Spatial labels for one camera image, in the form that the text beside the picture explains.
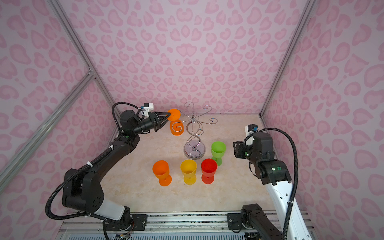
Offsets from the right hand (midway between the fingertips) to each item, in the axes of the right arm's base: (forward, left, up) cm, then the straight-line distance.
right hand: (237, 142), depth 69 cm
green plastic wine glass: (+6, +7, -18) cm, 20 cm away
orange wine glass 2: (+16, +31, -7) cm, 35 cm away
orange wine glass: (-6, +38, -17) cm, 42 cm away
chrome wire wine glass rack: (+13, +22, -26) cm, 36 cm away
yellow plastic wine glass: (-4, +24, -18) cm, 30 cm away
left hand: (+12, +31, +7) cm, 34 cm away
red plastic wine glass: (-7, +13, -13) cm, 19 cm away
